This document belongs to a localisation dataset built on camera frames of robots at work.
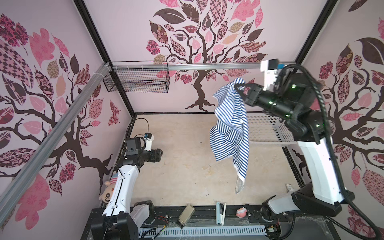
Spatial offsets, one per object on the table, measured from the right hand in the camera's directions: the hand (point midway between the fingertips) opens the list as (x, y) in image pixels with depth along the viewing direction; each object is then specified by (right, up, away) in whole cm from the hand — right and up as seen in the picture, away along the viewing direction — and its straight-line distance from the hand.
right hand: (236, 84), depth 50 cm
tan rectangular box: (-19, -58, +22) cm, 65 cm away
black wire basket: (-51, +18, +45) cm, 71 cm away
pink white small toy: (+9, -57, +21) cm, 61 cm away
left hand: (-36, -30, +32) cm, 57 cm away
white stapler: (-2, -59, +22) cm, 63 cm away
